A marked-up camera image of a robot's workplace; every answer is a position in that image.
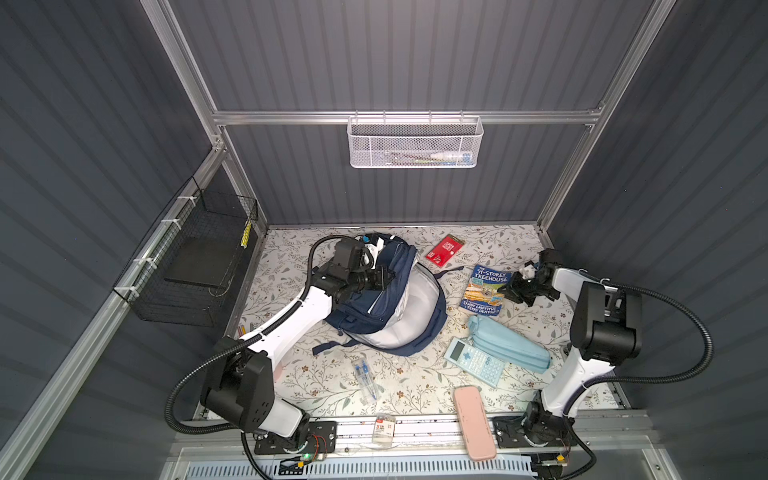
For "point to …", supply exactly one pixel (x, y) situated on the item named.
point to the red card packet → (445, 250)
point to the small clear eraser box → (384, 429)
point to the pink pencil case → (474, 423)
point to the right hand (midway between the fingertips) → (506, 292)
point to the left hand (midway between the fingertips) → (396, 274)
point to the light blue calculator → (474, 361)
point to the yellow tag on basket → (244, 241)
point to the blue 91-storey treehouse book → (482, 292)
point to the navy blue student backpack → (403, 316)
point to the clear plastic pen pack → (367, 389)
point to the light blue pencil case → (508, 346)
